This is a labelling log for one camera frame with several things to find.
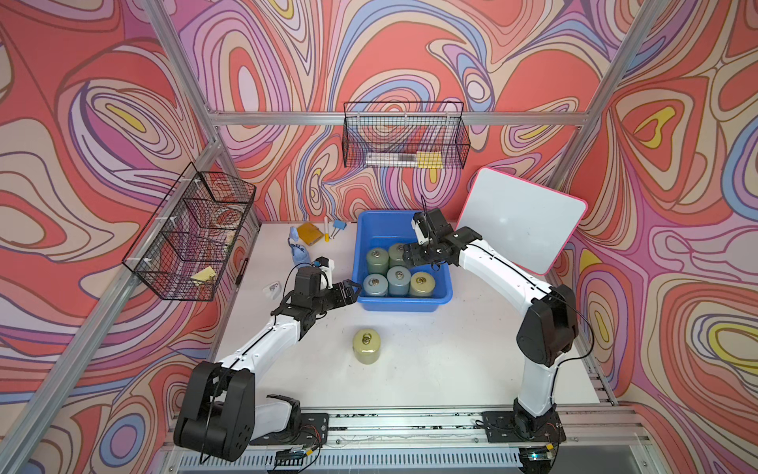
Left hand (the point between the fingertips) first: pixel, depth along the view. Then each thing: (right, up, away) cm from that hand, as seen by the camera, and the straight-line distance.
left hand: (355, 290), depth 86 cm
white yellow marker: (-14, +21, +31) cm, 40 cm away
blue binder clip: (-10, +22, +34) cm, 42 cm away
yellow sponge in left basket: (-36, +6, -14) cm, 39 cm away
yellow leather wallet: (-20, +19, +29) cm, 40 cm away
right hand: (+19, +9, +3) cm, 21 cm away
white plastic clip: (-29, -2, +13) cm, 32 cm away
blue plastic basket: (+8, +19, +18) cm, 27 cm away
